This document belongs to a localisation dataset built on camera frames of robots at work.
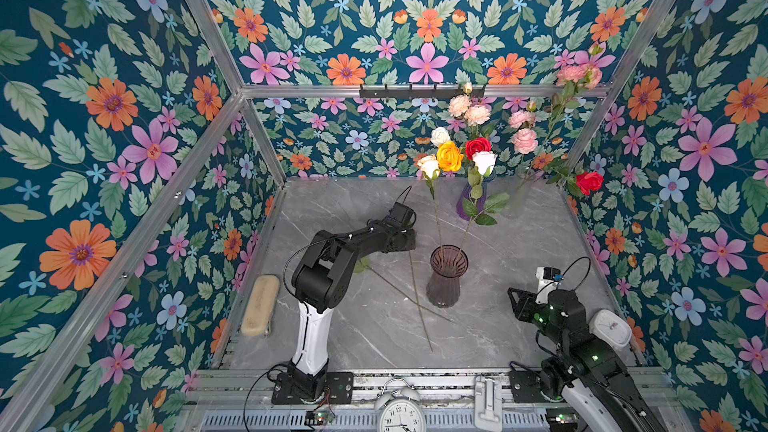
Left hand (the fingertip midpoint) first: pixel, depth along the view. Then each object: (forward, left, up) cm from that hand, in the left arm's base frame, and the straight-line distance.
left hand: (414, 235), depth 99 cm
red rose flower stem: (-9, -39, +32) cm, 51 cm away
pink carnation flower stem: (+13, -33, +29) cm, 45 cm away
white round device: (-34, -51, 0) cm, 61 cm away
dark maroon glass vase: (-18, -7, +13) cm, 23 cm away
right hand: (-24, -24, +7) cm, 35 cm away
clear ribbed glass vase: (+10, -38, +5) cm, 39 cm away
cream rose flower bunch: (+19, -19, +33) cm, 43 cm away
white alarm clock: (-48, +7, +1) cm, 49 cm away
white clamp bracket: (-48, -14, -1) cm, 50 cm away
